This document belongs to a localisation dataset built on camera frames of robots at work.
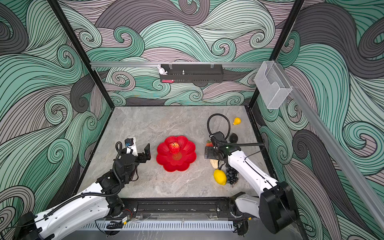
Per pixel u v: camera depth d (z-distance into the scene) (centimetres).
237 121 107
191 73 95
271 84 78
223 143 61
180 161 92
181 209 74
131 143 65
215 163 85
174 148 90
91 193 51
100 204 61
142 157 68
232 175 80
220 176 80
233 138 95
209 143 95
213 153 75
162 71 85
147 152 73
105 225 70
